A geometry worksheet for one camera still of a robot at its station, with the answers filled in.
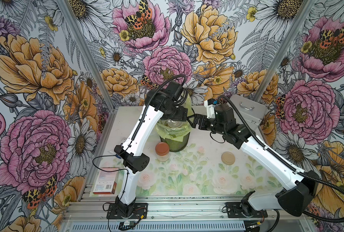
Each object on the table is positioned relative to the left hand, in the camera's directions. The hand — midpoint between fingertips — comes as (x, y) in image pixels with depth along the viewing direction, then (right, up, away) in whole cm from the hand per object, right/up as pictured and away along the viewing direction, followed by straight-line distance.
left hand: (176, 121), depth 74 cm
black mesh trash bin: (0, -15, +17) cm, 23 cm away
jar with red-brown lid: (-8, -17, +11) cm, 22 cm away
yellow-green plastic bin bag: (+1, -7, +3) cm, 7 cm away
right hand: (+8, -1, -1) cm, 8 cm away
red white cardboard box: (-38, -33, +5) cm, 50 cm away
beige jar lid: (+33, -23, +18) cm, 44 cm away
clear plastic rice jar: (-1, -1, -4) cm, 4 cm away
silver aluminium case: (+51, +7, +25) cm, 58 cm away
